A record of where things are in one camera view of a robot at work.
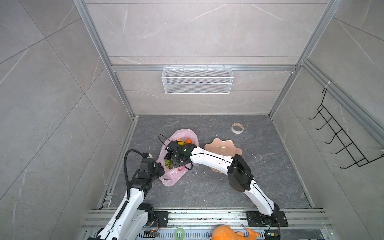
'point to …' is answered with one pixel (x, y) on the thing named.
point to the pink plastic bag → (169, 176)
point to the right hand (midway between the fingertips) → (177, 161)
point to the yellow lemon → (179, 142)
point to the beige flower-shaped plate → (226, 147)
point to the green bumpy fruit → (168, 164)
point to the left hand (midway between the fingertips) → (160, 163)
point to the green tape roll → (179, 234)
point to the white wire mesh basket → (197, 80)
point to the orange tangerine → (188, 141)
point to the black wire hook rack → (342, 136)
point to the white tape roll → (237, 128)
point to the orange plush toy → (225, 232)
